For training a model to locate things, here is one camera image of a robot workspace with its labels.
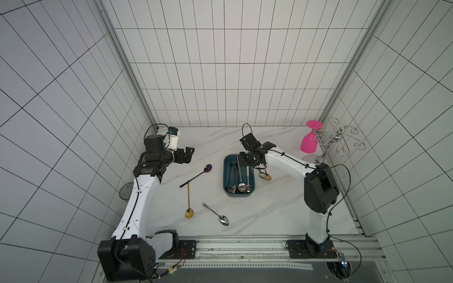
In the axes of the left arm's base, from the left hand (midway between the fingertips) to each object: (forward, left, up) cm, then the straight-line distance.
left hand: (183, 150), depth 79 cm
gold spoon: (-21, -3, -21) cm, 30 cm away
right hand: (+3, -25, -14) cm, 29 cm away
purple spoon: (+3, -8, -22) cm, 24 cm away
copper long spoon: (-1, -41, -21) cm, 46 cm away
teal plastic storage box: (-4, -26, -21) cm, 34 cm away
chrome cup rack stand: (-3, -70, +6) cm, 70 cm away
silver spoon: (-8, -28, -21) cm, 36 cm away
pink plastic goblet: (+11, -63, -5) cm, 64 cm away
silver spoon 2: (-24, -19, -23) cm, 38 cm away
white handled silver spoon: (-8, -32, -22) cm, 39 cm away
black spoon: (-9, -23, -22) cm, 33 cm away
